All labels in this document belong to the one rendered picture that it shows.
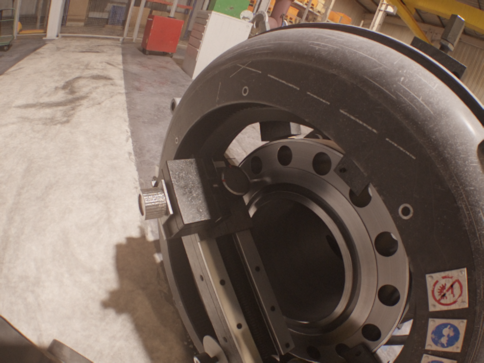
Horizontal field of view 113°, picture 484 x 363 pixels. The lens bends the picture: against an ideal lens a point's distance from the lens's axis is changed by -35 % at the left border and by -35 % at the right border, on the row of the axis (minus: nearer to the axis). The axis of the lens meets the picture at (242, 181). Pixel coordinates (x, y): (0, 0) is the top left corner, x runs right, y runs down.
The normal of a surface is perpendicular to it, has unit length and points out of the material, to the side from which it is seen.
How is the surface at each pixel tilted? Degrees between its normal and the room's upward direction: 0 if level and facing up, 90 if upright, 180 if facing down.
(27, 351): 0
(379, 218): 90
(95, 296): 0
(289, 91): 90
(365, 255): 90
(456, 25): 92
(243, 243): 25
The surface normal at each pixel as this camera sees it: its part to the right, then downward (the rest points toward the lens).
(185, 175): 0.51, -0.45
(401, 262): -0.79, 0.10
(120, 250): 0.31, -0.79
